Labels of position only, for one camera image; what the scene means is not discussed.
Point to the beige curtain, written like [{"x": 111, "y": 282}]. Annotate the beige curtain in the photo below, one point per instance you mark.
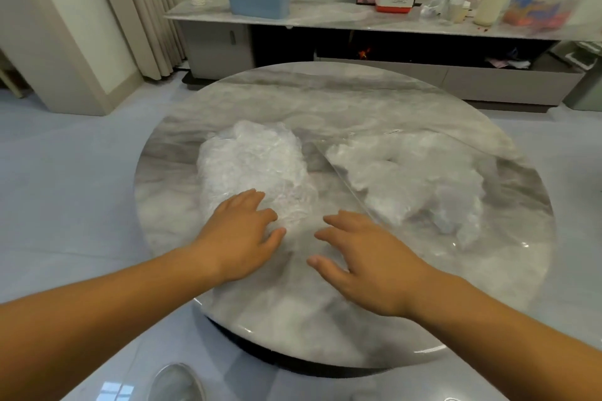
[{"x": 136, "y": 6}]

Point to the small white cup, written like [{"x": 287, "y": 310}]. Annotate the small white cup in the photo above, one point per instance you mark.
[{"x": 458, "y": 12}]

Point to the black table base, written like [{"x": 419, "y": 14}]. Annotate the black table base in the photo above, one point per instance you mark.
[{"x": 301, "y": 358}]

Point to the person's right forearm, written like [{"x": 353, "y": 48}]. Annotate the person's right forearm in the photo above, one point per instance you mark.
[{"x": 517, "y": 349}]

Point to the pile of clear plastic caps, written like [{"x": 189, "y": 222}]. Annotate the pile of clear plastic caps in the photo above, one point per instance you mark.
[{"x": 256, "y": 175}]

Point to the person's left hand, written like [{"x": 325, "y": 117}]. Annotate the person's left hand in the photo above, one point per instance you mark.
[{"x": 235, "y": 236}]

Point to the crumpled clear wrapper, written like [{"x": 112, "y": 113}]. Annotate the crumpled clear wrapper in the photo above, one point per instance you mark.
[{"x": 436, "y": 3}]

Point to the clear container colourful contents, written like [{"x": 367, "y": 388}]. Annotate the clear container colourful contents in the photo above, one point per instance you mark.
[{"x": 546, "y": 3}]

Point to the light wooden chair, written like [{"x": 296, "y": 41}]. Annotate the light wooden chair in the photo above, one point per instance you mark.
[{"x": 11, "y": 81}]

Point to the long grey low cabinet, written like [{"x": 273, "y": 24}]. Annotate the long grey low cabinet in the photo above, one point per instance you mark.
[{"x": 212, "y": 50}]

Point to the person's left forearm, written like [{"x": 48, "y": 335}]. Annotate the person's left forearm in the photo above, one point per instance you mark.
[{"x": 89, "y": 321}]

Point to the grey sneaker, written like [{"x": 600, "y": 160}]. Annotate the grey sneaker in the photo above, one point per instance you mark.
[{"x": 177, "y": 385}]

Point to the clear plastic bag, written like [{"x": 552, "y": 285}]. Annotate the clear plastic bag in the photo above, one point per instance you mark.
[{"x": 513, "y": 208}]

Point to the clear bag of caps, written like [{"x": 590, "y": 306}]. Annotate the clear bag of caps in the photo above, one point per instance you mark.
[{"x": 414, "y": 180}]

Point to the green storage bin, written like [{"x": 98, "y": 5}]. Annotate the green storage bin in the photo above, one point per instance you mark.
[{"x": 588, "y": 81}]

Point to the person's right hand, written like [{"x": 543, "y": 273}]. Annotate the person's right hand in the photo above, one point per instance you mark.
[{"x": 376, "y": 269}]

